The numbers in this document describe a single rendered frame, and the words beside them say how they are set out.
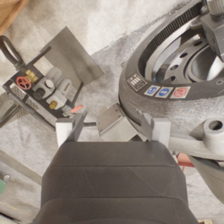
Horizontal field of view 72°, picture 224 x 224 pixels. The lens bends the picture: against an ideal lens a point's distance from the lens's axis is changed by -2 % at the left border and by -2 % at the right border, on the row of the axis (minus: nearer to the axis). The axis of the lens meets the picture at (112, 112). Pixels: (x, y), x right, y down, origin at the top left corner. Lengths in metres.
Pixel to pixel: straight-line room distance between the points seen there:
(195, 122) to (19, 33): 1.30
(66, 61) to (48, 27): 0.25
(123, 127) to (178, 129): 0.19
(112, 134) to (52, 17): 0.96
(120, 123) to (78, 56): 0.88
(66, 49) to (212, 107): 1.11
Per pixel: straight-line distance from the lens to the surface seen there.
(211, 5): 0.40
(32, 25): 1.33
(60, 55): 1.31
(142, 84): 0.46
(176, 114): 0.33
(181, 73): 0.65
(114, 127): 0.46
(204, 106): 0.31
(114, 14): 1.15
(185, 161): 2.18
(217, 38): 0.38
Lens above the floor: 1.13
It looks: 49 degrees down
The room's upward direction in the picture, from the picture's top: 171 degrees counter-clockwise
